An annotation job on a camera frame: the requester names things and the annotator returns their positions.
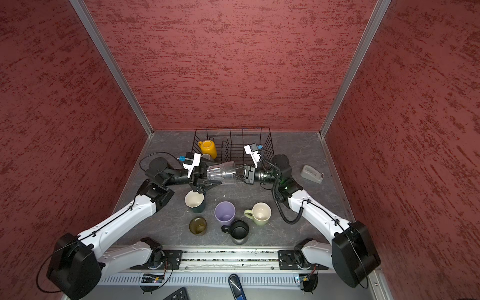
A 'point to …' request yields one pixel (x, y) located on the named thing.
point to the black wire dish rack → (233, 145)
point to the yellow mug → (208, 147)
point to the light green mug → (260, 214)
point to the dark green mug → (195, 201)
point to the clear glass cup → (225, 172)
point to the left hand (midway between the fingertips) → (220, 175)
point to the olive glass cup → (197, 225)
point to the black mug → (239, 230)
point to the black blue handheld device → (236, 287)
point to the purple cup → (225, 212)
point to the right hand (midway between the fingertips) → (228, 176)
